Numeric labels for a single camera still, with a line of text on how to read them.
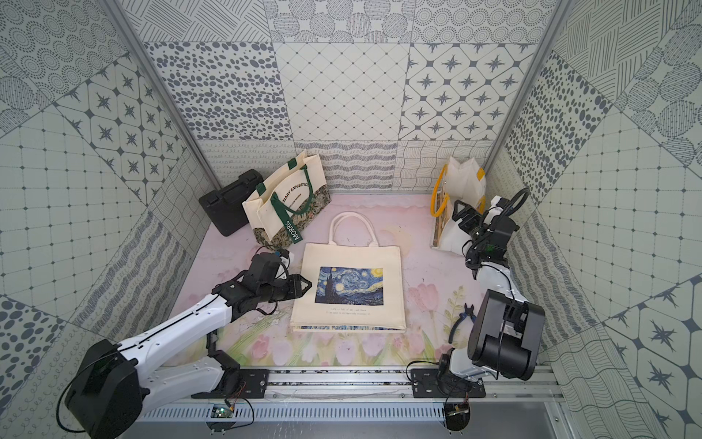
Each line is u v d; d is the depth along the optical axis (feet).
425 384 2.40
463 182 3.61
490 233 2.13
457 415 2.37
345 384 2.50
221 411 2.35
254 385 2.41
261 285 2.09
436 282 3.12
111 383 1.30
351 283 3.05
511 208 2.40
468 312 2.82
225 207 3.12
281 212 3.07
